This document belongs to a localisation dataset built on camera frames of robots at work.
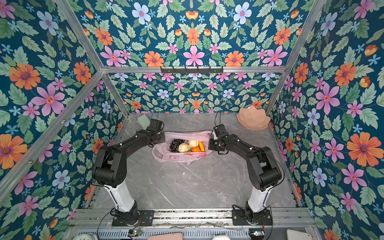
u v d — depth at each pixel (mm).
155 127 770
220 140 716
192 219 750
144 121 1117
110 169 493
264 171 481
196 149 933
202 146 983
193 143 966
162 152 907
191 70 930
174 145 975
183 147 940
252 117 1171
